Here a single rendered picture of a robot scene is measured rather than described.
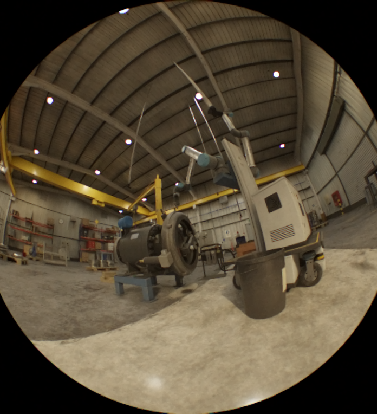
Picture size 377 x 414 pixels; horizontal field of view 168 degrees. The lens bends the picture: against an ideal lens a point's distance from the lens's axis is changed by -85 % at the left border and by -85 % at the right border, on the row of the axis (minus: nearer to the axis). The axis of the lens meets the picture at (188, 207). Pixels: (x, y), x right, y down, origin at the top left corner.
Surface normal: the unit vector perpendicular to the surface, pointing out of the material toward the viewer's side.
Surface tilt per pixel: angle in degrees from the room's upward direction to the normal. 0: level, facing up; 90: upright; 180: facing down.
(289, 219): 90
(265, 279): 93
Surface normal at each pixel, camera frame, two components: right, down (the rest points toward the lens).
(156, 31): 0.20, 0.95
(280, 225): -0.86, -0.07
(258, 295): -0.69, -0.11
